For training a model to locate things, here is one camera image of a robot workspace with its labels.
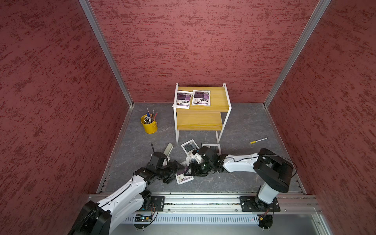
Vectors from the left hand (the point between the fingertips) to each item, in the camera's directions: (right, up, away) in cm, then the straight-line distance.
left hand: (181, 174), depth 81 cm
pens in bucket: (-24, +32, +18) cm, 44 cm away
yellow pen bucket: (-23, +25, +19) cm, 39 cm away
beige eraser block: (-9, +12, +10) cm, 18 cm away
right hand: (+5, -2, 0) cm, 5 cm away
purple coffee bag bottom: (0, -2, 0) cm, 2 cm away
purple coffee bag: (+2, +42, -5) cm, 43 cm away
